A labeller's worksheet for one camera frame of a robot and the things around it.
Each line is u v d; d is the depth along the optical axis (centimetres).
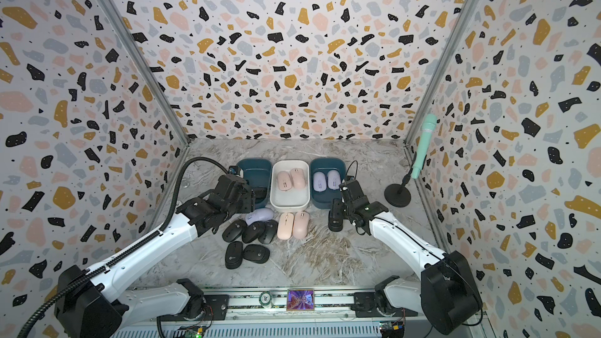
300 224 91
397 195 101
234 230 88
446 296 41
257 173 113
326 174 107
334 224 90
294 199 97
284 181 103
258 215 91
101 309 37
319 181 103
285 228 90
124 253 43
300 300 75
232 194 60
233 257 82
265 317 73
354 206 65
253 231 86
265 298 70
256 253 82
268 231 89
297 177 103
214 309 73
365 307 73
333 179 103
